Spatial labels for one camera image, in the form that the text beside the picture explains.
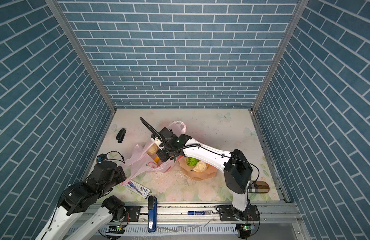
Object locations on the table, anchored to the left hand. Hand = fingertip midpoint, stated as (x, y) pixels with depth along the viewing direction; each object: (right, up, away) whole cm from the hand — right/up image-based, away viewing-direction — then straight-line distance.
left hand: (126, 170), depth 72 cm
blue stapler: (+13, -20, -1) cm, 24 cm away
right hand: (+14, +7, +8) cm, 17 cm away
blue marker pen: (+36, -22, +2) cm, 42 cm away
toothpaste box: (+2, -13, +9) cm, 16 cm away
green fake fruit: (+32, +1, +13) cm, 34 cm away
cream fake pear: (+37, -2, +12) cm, 39 cm away
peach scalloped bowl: (+42, -6, +14) cm, 45 cm away
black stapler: (-17, +14, +29) cm, 37 cm away
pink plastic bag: (+6, +3, +5) cm, 8 cm away
